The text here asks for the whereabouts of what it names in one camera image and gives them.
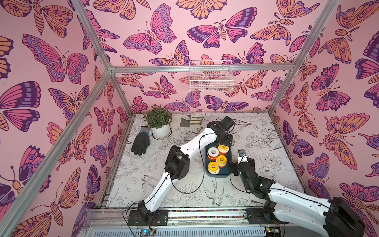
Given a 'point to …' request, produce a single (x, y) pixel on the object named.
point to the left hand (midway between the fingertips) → (228, 141)
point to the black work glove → (141, 141)
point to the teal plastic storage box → (224, 172)
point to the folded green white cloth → (191, 121)
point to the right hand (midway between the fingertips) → (235, 159)
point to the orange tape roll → (212, 153)
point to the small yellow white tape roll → (221, 160)
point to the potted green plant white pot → (159, 119)
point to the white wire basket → (210, 81)
